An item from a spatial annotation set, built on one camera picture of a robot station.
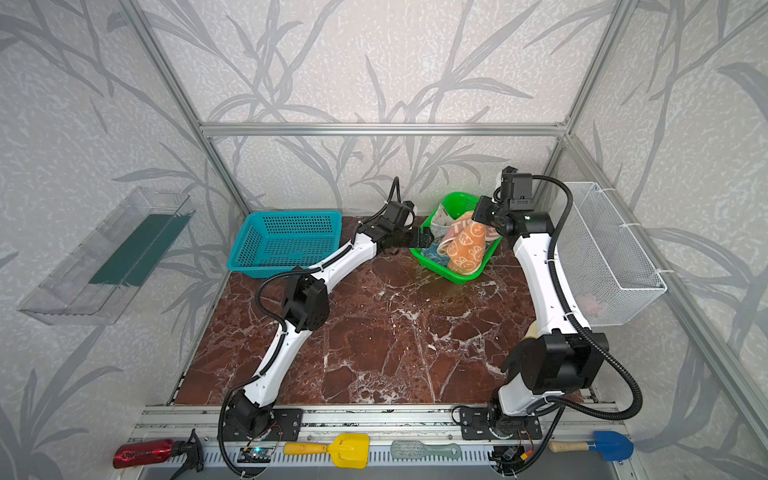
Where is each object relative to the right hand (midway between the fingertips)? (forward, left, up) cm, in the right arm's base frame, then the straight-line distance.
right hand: (483, 198), depth 80 cm
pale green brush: (-54, +19, -30) cm, 65 cm away
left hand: (+5, +13, -18) cm, 23 cm away
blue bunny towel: (+5, +12, -30) cm, 33 cm away
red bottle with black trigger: (-55, +80, -26) cm, 101 cm away
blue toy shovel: (-53, -29, -31) cm, 68 cm away
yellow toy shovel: (-54, +34, -29) cm, 70 cm away
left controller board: (-55, +58, -33) cm, 86 cm away
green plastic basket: (+25, +1, -26) cm, 36 cm away
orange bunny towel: (-6, +4, -11) cm, 14 cm away
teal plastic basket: (+10, +71, -32) cm, 79 cm away
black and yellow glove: (-32, -13, -27) cm, 44 cm away
